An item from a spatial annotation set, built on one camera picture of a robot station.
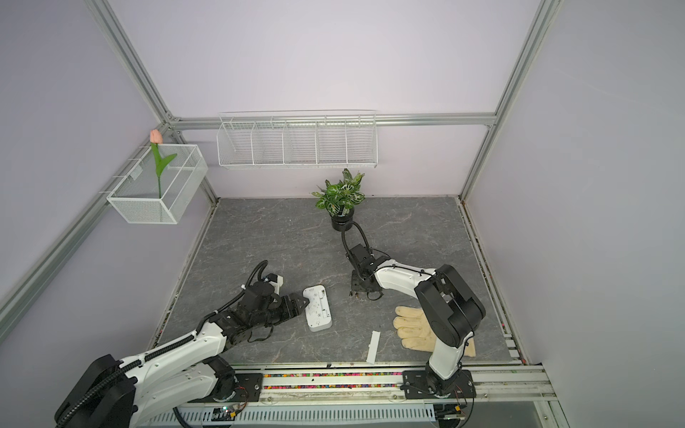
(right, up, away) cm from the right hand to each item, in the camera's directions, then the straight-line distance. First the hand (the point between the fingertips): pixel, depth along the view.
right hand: (360, 281), depth 94 cm
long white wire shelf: (-23, +52, +5) cm, 57 cm away
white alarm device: (-14, -7, -10) cm, 18 cm away
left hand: (-18, -5, -11) cm, 22 cm away
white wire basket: (-70, +30, -13) cm, 77 cm away
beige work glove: (+17, -13, -12) cm, 25 cm away
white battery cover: (+4, -17, -13) cm, 22 cm away
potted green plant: (-7, +29, -6) cm, 30 cm away
